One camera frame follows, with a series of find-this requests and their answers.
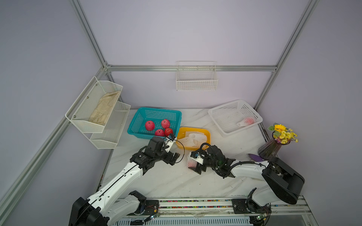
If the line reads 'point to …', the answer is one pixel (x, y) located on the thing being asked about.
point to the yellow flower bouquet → (282, 134)
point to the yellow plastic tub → (185, 132)
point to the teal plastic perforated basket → (137, 128)
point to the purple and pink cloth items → (256, 157)
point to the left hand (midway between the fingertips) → (171, 152)
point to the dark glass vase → (270, 149)
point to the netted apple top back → (191, 162)
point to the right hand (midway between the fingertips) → (193, 159)
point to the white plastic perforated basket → (226, 117)
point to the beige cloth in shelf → (101, 113)
